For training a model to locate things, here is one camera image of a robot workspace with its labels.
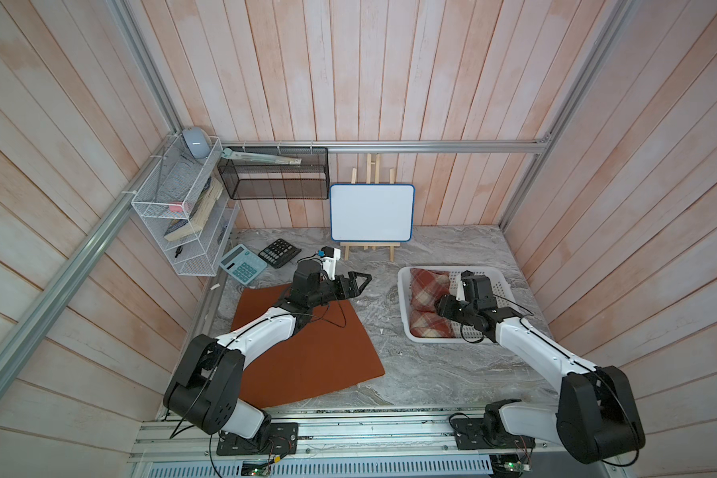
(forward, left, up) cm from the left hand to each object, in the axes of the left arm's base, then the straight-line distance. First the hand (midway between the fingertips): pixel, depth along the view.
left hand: (362, 284), depth 83 cm
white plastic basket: (+1, -45, -8) cm, 45 cm away
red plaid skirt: (-6, -19, -9) cm, 22 cm away
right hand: (0, -25, -10) cm, 27 cm away
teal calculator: (+19, +43, -16) cm, 50 cm away
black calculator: (+24, +31, -16) cm, 42 cm away
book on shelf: (+13, +45, +15) cm, 49 cm away
